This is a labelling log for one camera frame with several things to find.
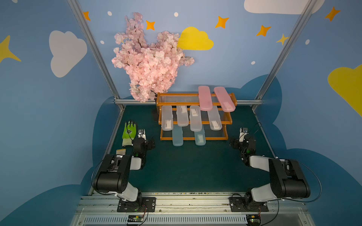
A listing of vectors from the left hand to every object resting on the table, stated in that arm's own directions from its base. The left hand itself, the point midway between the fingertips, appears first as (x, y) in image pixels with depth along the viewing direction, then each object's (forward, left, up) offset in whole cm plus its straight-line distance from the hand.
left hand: (145, 136), depth 95 cm
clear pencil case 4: (+8, -47, +11) cm, 49 cm away
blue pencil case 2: (+3, -38, -3) cm, 38 cm away
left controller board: (-45, -2, -7) cm, 46 cm away
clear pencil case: (+9, -15, +9) cm, 20 cm away
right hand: (+2, -66, +1) cm, 66 cm away
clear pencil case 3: (+7, -34, +10) cm, 36 cm away
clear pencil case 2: (+11, -25, +10) cm, 29 cm away
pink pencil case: (+14, -39, +23) cm, 48 cm away
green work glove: (+6, +14, -6) cm, 17 cm away
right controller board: (-44, -65, -9) cm, 79 cm away
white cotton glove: (-9, +15, -5) cm, 18 cm away
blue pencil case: (+3, -22, -2) cm, 23 cm away
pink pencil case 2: (+15, -52, +22) cm, 58 cm away
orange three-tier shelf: (+11, -30, +10) cm, 34 cm away
